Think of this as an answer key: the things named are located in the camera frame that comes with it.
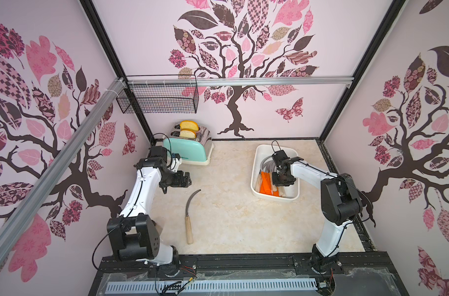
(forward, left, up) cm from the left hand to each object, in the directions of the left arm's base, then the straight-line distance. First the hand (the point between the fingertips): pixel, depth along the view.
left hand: (179, 186), depth 82 cm
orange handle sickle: (+5, -42, -10) cm, 43 cm away
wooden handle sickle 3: (+17, -41, -13) cm, 46 cm away
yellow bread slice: (+36, 0, +6) cm, 36 cm away
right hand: (+9, -49, -11) cm, 51 cm away
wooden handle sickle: (-12, -3, -14) cm, 19 cm away
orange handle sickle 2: (+2, -47, -12) cm, 49 cm away
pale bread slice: (+30, 0, +5) cm, 30 cm away
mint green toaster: (+24, -2, -2) cm, 24 cm away
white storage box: (+29, -42, -10) cm, 52 cm away
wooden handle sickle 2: (+3, -50, -11) cm, 51 cm away
